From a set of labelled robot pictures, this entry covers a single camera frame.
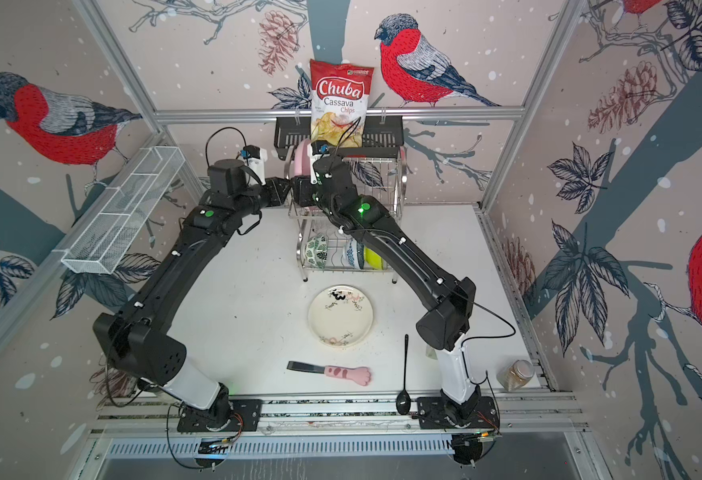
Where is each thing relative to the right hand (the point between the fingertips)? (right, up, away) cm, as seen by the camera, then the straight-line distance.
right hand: (292, 186), depth 73 cm
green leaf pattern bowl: (+2, -18, +28) cm, 33 cm away
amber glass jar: (+55, -47, -1) cm, 72 cm away
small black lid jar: (+37, -45, +8) cm, 58 cm away
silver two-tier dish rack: (+26, +9, +38) cm, 47 cm away
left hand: (-1, +2, +2) cm, 3 cm away
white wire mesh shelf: (-46, -12, 0) cm, 48 cm away
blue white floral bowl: (+15, -18, +17) cm, 29 cm away
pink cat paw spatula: (+17, -50, +6) cm, 54 cm away
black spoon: (+28, -56, +3) cm, 63 cm away
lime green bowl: (+21, -20, +20) cm, 35 cm away
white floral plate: (+11, -38, +17) cm, 43 cm away
